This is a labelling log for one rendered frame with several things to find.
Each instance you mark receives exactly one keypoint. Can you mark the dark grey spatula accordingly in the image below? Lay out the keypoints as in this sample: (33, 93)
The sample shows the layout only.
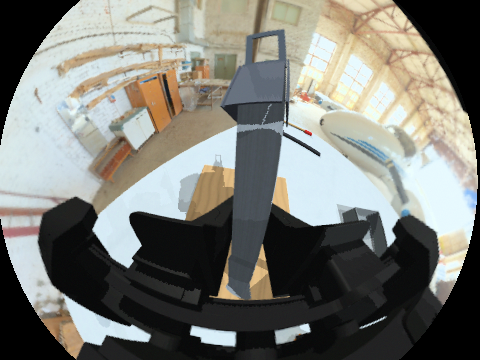
(301, 143)

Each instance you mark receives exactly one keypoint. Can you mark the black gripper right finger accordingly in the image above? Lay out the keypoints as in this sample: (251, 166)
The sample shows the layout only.
(290, 245)

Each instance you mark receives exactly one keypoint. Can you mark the light wooden board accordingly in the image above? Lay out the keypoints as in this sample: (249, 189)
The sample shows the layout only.
(215, 186)

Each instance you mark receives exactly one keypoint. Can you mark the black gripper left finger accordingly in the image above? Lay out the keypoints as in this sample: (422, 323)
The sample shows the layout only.
(206, 238)

